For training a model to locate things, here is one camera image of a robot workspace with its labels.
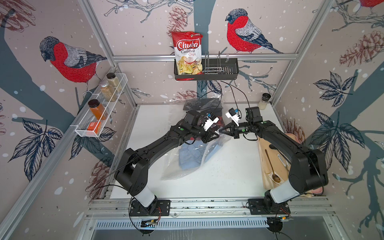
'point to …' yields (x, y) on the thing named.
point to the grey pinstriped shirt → (203, 105)
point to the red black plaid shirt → (220, 123)
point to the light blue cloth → (192, 156)
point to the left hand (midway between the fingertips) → (219, 132)
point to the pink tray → (296, 138)
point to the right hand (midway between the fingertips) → (220, 130)
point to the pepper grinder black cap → (266, 97)
